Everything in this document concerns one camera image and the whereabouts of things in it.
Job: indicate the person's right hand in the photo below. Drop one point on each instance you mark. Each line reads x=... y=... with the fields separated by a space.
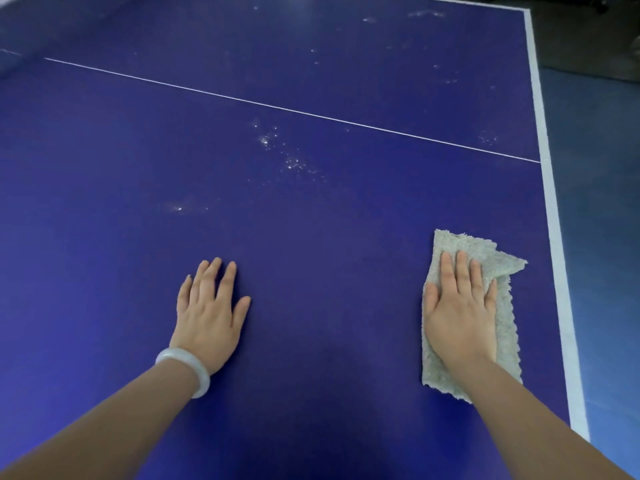
x=460 y=324

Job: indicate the black exercise equipment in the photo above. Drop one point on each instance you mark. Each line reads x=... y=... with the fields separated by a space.
x=595 y=2

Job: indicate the person's left forearm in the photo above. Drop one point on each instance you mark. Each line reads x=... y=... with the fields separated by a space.
x=100 y=429

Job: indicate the white jade bangle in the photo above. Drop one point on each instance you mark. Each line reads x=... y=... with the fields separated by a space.
x=175 y=352

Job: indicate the person's right forearm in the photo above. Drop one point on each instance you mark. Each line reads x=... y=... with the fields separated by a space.
x=525 y=429

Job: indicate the grey cleaning cloth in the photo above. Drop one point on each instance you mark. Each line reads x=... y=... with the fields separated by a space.
x=460 y=239

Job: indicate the blue table tennis table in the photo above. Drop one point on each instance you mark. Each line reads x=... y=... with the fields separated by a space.
x=325 y=244

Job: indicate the person's left hand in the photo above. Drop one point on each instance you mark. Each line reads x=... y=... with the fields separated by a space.
x=210 y=319

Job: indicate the black floor mat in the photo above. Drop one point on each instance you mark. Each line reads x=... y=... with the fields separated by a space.
x=585 y=39

